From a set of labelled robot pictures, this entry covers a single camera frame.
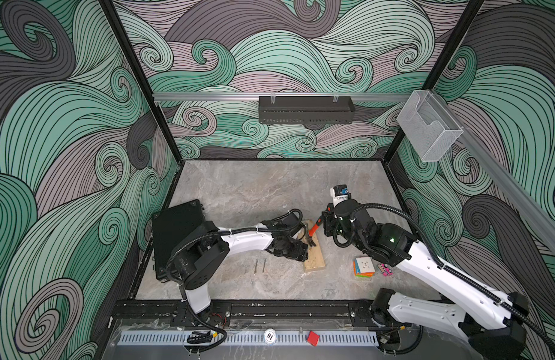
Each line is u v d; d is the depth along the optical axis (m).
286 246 0.72
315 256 0.83
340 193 0.60
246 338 0.63
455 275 0.41
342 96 0.93
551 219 0.52
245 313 0.74
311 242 0.85
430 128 0.77
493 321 0.38
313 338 0.68
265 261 0.86
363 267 0.79
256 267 0.84
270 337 0.64
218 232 0.50
